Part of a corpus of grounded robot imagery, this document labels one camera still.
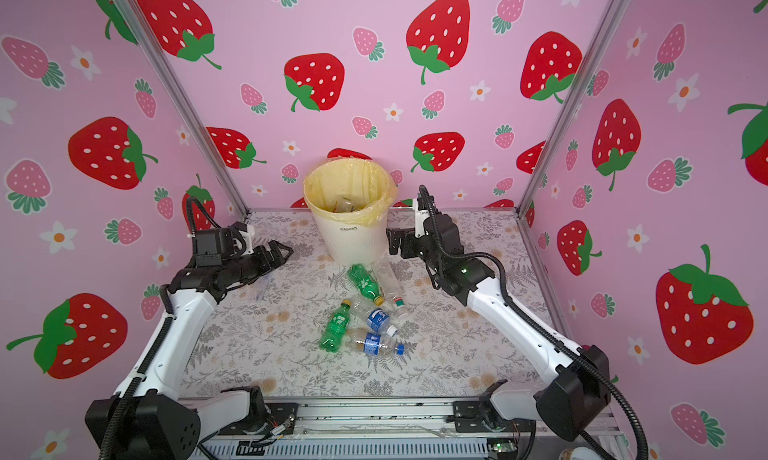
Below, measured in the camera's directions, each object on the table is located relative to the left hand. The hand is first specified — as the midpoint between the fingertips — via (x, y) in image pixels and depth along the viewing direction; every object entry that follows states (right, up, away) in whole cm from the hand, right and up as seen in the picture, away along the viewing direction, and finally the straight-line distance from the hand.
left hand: (281, 254), depth 79 cm
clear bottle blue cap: (+24, -25, +2) cm, 35 cm away
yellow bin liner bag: (+15, +21, +25) cm, 36 cm away
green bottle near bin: (+22, -10, +14) cm, 28 cm away
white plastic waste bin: (+17, +2, +14) cm, 22 cm away
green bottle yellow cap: (+14, -23, +5) cm, 27 cm away
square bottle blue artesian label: (+13, +16, +20) cm, 29 cm away
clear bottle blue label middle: (+25, -19, +7) cm, 32 cm away
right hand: (+32, +7, -4) cm, 33 cm away
